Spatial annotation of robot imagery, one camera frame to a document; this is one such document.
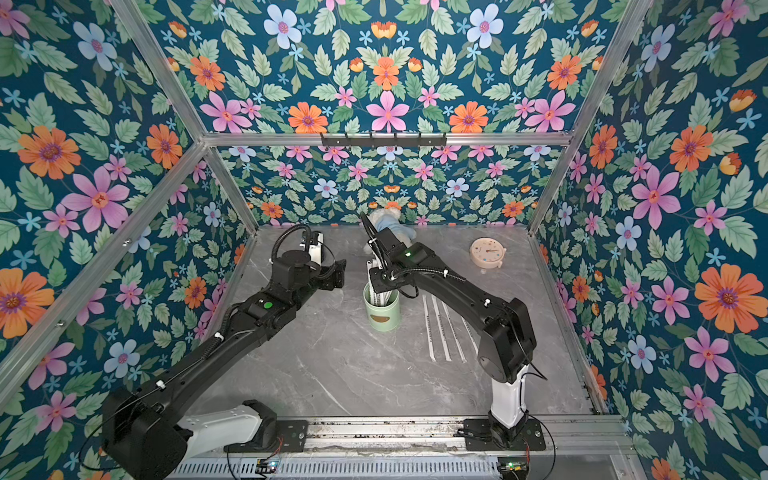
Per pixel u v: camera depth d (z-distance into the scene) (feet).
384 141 3.06
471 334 2.98
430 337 2.97
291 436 2.42
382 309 2.71
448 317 3.12
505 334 1.51
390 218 3.62
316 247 2.22
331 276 2.09
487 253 3.57
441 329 3.04
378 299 2.84
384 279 2.35
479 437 2.35
